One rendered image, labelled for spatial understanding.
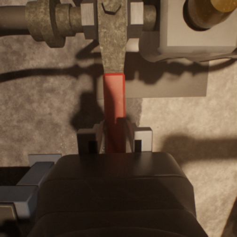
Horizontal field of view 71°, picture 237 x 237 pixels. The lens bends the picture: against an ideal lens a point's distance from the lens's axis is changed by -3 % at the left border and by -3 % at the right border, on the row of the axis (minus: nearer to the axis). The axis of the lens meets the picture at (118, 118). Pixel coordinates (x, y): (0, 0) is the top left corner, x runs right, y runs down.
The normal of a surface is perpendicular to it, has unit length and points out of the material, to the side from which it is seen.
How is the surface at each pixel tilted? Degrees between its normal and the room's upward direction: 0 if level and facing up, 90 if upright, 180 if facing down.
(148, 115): 0
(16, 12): 17
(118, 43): 0
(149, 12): 11
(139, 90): 0
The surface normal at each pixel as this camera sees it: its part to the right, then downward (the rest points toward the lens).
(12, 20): 0.15, 0.49
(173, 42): 0.02, 0.25
